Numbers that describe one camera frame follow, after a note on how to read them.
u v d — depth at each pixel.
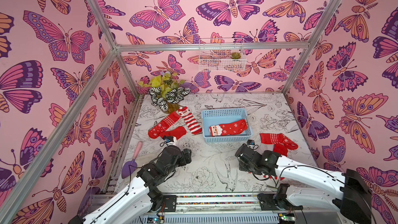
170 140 0.70
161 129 1.00
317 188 0.47
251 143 0.74
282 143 0.92
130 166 0.86
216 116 1.06
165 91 0.90
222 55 0.95
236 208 0.73
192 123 1.03
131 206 0.57
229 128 0.99
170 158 0.59
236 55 0.92
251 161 0.59
